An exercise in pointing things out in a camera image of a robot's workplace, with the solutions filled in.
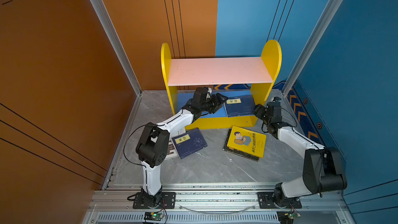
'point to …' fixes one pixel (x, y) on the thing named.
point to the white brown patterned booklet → (172, 152)
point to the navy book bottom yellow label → (189, 142)
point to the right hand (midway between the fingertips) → (259, 108)
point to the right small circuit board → (286, 217)
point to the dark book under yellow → (237, 152)
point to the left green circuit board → (153, 216)
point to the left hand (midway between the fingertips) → (227, 99)
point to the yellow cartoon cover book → (247, 141)
